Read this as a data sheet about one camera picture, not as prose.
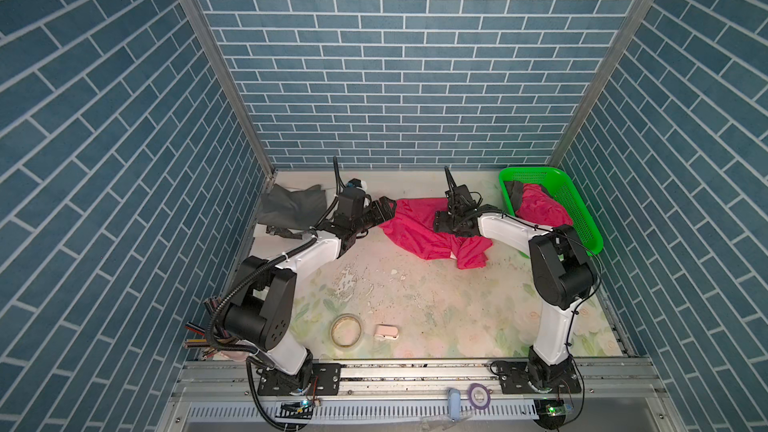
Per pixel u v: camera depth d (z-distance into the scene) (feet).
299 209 3.42
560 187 3.57
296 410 2.35
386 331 2.65
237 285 1.39
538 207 3.26
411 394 2.39
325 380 2.43
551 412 2.30
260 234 3.26
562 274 1.68
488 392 2.37
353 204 2.26
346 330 2.71
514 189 3.44
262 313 1.48
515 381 2.40
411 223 3.45
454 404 2.23
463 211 2.53
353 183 2.70
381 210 2.63
